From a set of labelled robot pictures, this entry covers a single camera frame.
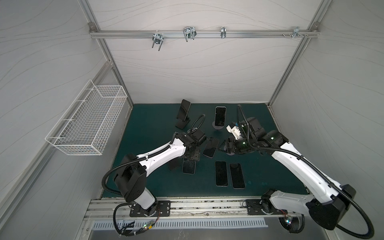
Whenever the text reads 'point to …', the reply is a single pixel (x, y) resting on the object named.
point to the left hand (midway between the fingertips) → (194, 154)
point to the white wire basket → (87, 124)
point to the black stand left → (175, 163)
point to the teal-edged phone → (221, 174)
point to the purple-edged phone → (237, 175)
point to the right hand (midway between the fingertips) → (224, 145)
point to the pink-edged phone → (210, 149)
